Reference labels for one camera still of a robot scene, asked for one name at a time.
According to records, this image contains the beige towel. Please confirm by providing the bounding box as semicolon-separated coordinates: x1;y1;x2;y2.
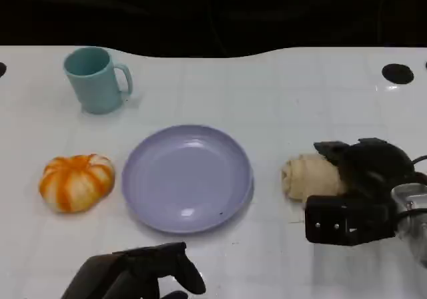
280;152;350;202

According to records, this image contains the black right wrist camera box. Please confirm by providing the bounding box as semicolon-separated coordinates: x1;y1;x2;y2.
304;194;396;247

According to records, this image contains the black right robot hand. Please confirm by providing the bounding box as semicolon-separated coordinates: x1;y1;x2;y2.
313;137;416;206

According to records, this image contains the orange and white bread roll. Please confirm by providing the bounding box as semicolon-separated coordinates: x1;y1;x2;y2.
39;154;116;214

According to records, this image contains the lilac plate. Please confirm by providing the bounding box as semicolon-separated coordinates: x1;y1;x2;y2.
121;124;254;236

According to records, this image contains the pale green mug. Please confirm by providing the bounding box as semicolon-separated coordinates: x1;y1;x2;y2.
63;46;134;115

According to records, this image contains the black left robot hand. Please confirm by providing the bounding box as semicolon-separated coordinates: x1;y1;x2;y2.
59;242;207;299

